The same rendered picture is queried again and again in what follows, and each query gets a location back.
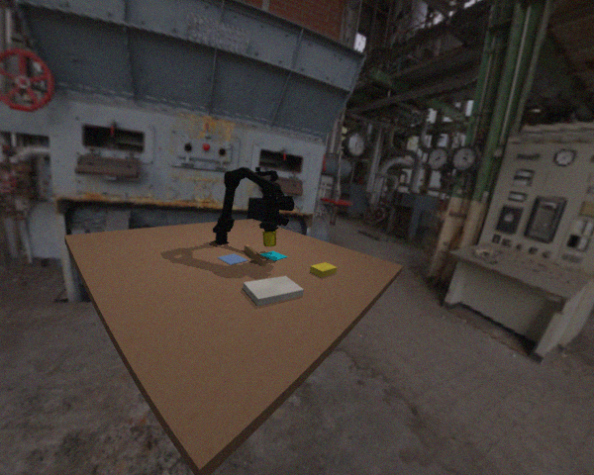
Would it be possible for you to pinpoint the yellow rectangular block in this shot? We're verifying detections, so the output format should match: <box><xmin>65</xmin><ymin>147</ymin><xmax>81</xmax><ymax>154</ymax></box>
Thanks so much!
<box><xmin>310</xmin><ymin>262</ymin><xmax>338</xmax><ymax>278</ymax></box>

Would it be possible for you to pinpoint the tan rectangular bar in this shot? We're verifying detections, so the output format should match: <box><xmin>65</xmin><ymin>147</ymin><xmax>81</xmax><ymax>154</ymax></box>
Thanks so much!
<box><xmin>244</xmin><ymin>244</ymin><xmax>266</xmax><ymax>266</ymax></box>

